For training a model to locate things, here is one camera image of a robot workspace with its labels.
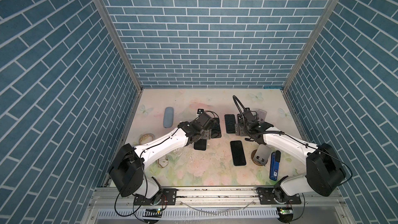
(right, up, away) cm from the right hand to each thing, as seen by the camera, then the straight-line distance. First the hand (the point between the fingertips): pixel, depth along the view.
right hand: (243, 125), depth 90 cm
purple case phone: (-4, -16, -1) cm, 17 cm away
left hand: (-23, -2, -5) cm, 23 cm away
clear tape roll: (-45, -18, -7) cm, 49 cm away
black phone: (-25, -9, -7) cm, 27 cm away
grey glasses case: (-48, +3, +15) cm, 50 cm away
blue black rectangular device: (+15, -17, -8) cm, 24 cm away
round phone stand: (+7, -16, -7) cm, 19 cm away
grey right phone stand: (+13, +5, +7) cm, 16 cm away
